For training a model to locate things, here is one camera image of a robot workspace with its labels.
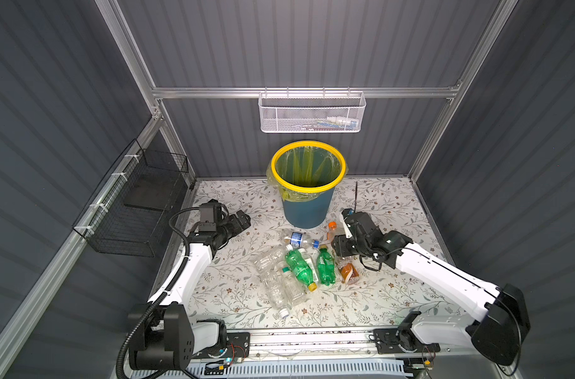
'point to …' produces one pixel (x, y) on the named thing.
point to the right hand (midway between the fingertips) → (340, 243)
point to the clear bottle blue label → (298, 239)
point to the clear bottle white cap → (276, 293)
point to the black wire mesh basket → (133, 205)
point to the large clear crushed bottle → (268, 264)
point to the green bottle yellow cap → (297, 262)
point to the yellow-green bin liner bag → (307, 166)
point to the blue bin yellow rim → (314, 214)
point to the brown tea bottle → (348, 273)
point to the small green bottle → (326, 271)
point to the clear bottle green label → (311, 257)
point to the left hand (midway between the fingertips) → (240, 222)
